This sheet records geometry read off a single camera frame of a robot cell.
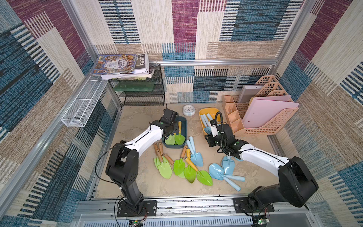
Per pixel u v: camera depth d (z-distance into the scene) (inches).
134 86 37.3
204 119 42.5
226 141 26.0
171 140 38.1
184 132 39.2
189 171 33.5
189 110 44.8
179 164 34.5
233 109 43.6
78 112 36.1
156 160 35.1
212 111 44.8
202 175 32.8
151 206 29.3
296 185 16.7
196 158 35.3
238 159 24.7
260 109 33.0
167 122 27.0
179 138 39.0
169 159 35.0
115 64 32.1
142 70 31.5
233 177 32.1
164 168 34.1
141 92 45.5
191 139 37.9
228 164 34.0
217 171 32.9
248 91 41.5
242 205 29.2
